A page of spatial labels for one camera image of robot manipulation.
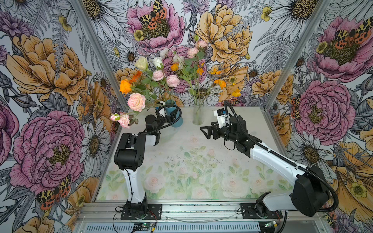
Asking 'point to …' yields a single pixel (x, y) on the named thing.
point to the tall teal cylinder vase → (169, 109)
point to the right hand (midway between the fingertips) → (205, 129)
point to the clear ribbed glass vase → (198, 112)
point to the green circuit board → (142, 226)
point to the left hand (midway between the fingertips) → (173, 108)
